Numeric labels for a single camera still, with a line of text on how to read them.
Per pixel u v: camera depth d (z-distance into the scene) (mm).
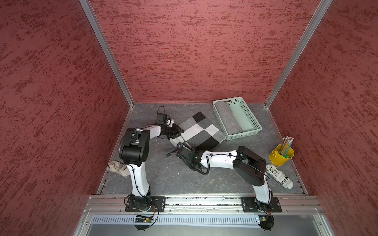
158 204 738
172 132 897
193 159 677
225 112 1045
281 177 810
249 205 739
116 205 755
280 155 811
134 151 533
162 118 838
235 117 1117
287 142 795
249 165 533
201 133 1012
